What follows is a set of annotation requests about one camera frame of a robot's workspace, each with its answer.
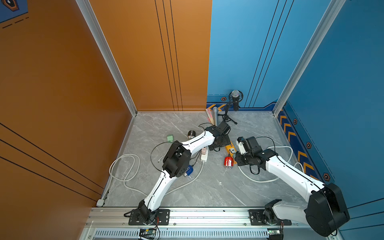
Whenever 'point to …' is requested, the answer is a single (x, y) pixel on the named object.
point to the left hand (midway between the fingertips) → (224, 142)
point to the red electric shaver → (228, 162)
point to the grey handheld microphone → (215, 111)
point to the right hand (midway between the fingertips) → (237, 158)
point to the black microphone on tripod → (234, 98)
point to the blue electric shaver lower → (189, 171)
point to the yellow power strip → (230, 149)
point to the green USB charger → (170, 138)
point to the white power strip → (204, 157)
